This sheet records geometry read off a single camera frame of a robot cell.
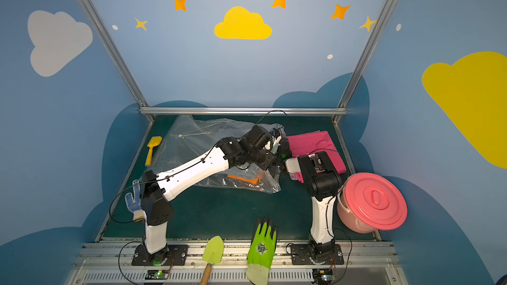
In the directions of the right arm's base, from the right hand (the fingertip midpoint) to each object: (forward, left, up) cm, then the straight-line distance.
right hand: (253, 156), depth 97 cm
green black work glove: (-41, -6, -5) cm, 42 cm away
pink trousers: (+14, -29, -6) cm, 33 cm away
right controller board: (-47, -29, -7) cm, 56 cm away
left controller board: (-51, +32, -6) cm, 60 cm away
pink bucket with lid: (-26, -44, +13) cm, 52 cm away
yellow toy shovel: (+8, +56, -3) cm, 57 cm away
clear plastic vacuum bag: (+14, +39, -4) cm, 42 cm away
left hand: (-11, -10, +17) cm, 23 cm away
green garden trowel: (-43, +13, -6) cm, 45 cm away
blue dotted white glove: (-27, +52, -5) cm, 58 cm away
